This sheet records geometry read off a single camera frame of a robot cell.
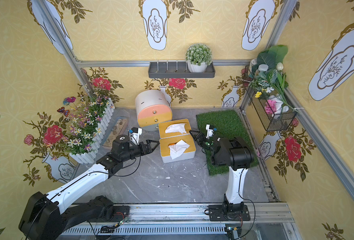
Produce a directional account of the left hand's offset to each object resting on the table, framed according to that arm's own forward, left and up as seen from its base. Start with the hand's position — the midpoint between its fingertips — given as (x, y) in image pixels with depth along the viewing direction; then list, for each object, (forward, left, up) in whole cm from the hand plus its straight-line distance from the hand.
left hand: (152, 142), depth 80 cm
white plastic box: (+13, -12, -5) cm, 18 cm away
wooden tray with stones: (+22, +29, -16) cm, 40 cm away
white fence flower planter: (+16, +40, -1) cm, 43 cm away
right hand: (+13, -29, -7) cm, 32 cm away
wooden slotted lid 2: (+17, -4, -9) cm, 20 cm away
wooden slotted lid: (+4, -6, -9) cm, 11 cm away
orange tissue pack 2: (+12, -13, -3) cm, 18 cm away
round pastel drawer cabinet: (+23, +1, +3) cm, 23 cm away
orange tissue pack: (0, -14, -7) cm, 16 cm away
